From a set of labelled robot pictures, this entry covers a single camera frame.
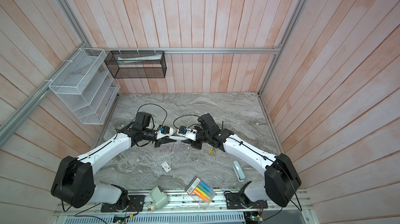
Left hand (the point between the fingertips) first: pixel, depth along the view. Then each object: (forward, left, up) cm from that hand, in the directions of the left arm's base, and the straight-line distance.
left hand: (174, 139), depth 79 cm
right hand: (+1, -6, 0) cm, 6 cm away
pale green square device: (-25, +6, -9) cm, 28 cm away
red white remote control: (-1, -2, +4) cm, 4 cm away
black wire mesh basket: (+52, +30, +10) cm, 61 cm away
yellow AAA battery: (0, -20, -14) cm, 24 cm away
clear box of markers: (-23, -14, -14) cm, 30 cm away
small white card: (-9, +5, -14) cm, 17 cm away
